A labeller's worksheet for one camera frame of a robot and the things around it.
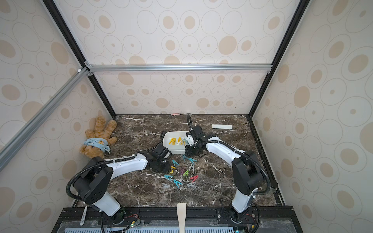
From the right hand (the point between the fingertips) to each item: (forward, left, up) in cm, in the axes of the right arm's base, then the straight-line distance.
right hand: (192, 152), depth 89 cm
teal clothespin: (-16, +8, -8) cm, 20 cm away
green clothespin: (-10, +3, -7) cm, 13 cm away
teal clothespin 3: (-1, 0, -7) cm, 7 cm away
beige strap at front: (-32, +4, -8) cm, 33 cm away
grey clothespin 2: (-6, 0, -7) cm, 9 cm away
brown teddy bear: (+5, +61, +3) cm, 61 cm away
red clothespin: (-13, -2, -7) cm, 15 cm away
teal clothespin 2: (-13, +14, -7) cm, 20 cm away
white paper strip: (+29, -23, -8) cm, 38 cm away
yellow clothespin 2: (+11, +7, -5) cm, 14 cm away
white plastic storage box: (+13, +12, -7) cm, 19 cm away
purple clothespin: (-10, +6, -6) cm, 13 cm away
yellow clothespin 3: (-10, +12, -7) cm, 17 cm away
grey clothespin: (-18, +15, -7) cm, 25 cm away
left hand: (-9, +11, -5) cm, 15 cm away
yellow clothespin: (+14, +10, -6) cm, 18 cm away
